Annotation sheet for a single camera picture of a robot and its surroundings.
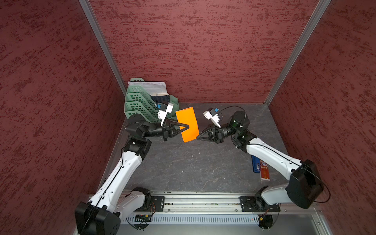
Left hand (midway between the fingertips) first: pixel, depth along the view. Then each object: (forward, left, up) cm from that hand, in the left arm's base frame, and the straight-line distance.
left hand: (186, 130), depth 58 cm
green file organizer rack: (+33, +33, -17) cm, 50 cm away
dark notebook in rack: (+44, +21, -24) cm, 54 cm away
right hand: (-2, -5, -6) cm, 8 cm away
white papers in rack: (+44, +25, -14) cm, 52 cm away
